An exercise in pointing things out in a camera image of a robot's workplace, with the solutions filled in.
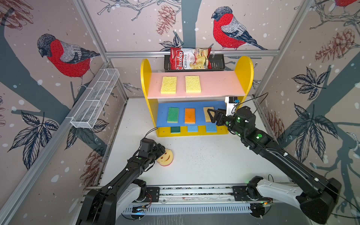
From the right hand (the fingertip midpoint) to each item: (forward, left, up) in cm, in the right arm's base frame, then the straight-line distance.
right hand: (209, 112), depth 70 cm
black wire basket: (+42, -9, +3) cm, 43 cm away
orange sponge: (+10, +10, -16) cm, 22 cm away
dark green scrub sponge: (+6, +21, -27) cm, 35 cm away
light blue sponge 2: (+10, -5, -29) cm, 31 cm away
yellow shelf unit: (+33, +20, -26) cm, 47 cm away
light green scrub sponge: (+10, +22, -16) cm, 29 cm away
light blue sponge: (+8, +9, -29) cm, 31 cm away
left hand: (-10, +28, -27) cm, 40 cm away
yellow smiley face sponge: (-14, +24, -28) cm, 40 cm away
